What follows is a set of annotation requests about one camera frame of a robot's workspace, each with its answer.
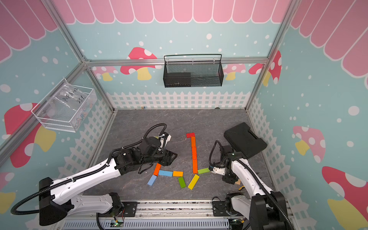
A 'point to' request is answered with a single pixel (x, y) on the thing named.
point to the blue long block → (166, 173)
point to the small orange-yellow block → (178, 173)
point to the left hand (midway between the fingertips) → (172, 156)
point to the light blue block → (152, 180)
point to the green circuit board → (118, 224)
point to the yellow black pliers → (242, 187)
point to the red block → (189, 135)
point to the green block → (181, 182)
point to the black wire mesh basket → (193, 70)
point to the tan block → (238, 182)
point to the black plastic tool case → (240, 139)
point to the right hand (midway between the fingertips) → (232, 175)
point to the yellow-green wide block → (193, 182)
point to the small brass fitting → (143, 107)
